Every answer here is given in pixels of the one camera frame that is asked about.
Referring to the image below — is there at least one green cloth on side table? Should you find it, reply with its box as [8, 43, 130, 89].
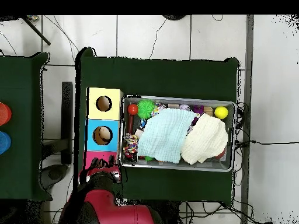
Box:
[0, 52, 53, 202]

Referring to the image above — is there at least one grey metal rail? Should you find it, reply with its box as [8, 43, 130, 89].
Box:
[240, 15, 255, 224]

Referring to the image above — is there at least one light blue waffle cloth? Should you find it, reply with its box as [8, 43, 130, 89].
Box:
[137, 107, 196, 164]

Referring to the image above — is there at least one colourful rope toy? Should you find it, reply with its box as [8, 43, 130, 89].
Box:
[122, 133, 140, 162]

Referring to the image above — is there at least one black flat panel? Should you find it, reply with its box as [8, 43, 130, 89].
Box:
[60, 81, 74, 165]

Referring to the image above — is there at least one black rod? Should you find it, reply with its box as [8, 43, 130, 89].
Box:
[22, 16, 51, 46]

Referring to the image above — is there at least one purple monster toy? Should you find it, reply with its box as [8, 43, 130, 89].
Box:
[191, 104, 205, 127]

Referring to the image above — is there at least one grey stand foot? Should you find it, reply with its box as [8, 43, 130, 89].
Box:
[40, 163, 69, 190]

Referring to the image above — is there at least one black power cable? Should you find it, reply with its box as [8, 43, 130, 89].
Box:
[235, 139, 299, 147]

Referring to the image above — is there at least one green spiky ball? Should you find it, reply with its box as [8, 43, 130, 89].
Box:
[136, 99, 156, 120]

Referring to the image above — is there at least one wooden box with three holes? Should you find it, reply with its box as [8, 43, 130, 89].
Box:
[83, 86, 124, 170]

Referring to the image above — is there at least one dark green tablecloth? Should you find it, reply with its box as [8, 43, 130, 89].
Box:
[74, 46, 240, 207]

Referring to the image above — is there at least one orange red ball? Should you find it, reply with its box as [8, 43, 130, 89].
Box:
[127, 103, 139, 116]

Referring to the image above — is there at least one yellow ball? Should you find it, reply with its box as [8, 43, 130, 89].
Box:
[214, 106, 229, 120]

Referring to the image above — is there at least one red round disc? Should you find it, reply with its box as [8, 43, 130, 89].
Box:
[0, 101, 12, 127]

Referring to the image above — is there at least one blue round disc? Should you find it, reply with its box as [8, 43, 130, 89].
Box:
[0, 131, 12, 155]

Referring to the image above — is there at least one clear mesh bin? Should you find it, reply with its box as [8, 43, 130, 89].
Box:
[119, 94, 237, 173]

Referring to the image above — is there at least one black round object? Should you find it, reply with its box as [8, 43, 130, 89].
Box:
[162, 15, 187, 21]

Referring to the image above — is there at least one cream waffle cloth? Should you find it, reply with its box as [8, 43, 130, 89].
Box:
[180, 113, 229, 166]

